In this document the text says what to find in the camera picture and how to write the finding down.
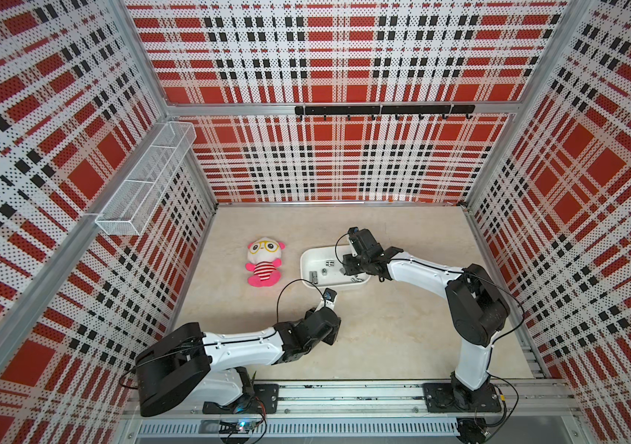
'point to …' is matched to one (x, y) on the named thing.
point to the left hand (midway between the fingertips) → (335, 316)
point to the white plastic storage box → (325, 265)
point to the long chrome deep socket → (313, 277)
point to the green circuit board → (242, 425)
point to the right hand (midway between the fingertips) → (353, 260)
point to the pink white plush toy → (264, 256)
